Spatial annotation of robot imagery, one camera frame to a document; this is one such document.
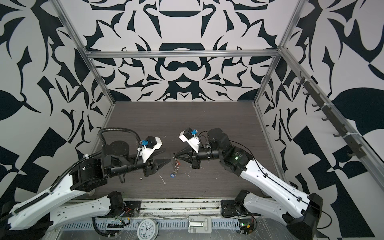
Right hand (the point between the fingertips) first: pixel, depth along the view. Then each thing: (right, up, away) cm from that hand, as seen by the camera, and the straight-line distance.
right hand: (177, 156), depth 60 cm
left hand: (-3, +3, -2) cm, 5 cm away
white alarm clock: (-14, -33, +6) cm, 37 cm away
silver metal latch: (+9, -33, +9) cm, 36 cm away
